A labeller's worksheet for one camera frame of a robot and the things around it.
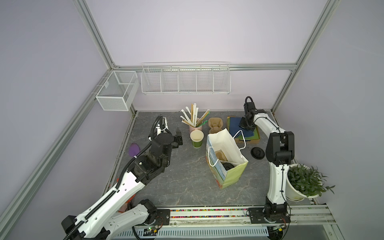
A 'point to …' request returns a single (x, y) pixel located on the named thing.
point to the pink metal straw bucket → (191, 128)
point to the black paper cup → (228, 166)
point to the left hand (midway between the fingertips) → (169, 131)
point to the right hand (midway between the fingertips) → (244, 127)
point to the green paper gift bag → (225, 161)
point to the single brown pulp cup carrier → (220, 155)
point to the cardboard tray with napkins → (243, 140)
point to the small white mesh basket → (118, 91)
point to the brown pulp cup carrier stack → (215, 124)
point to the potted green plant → (303, 182)
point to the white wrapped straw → (194, 114)
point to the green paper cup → (197, 136)
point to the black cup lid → (257, 153)
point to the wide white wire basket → (186, 78)
